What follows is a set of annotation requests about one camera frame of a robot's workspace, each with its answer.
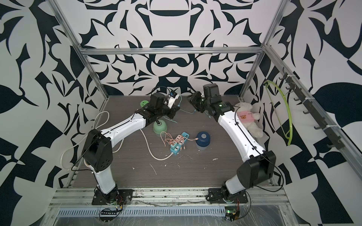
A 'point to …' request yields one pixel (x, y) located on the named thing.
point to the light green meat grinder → (159, 128)
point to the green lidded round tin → (143, 103)
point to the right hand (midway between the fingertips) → (186, 96)
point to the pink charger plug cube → (179, 139)
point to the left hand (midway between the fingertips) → (177, 104)
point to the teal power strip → (175, 148)
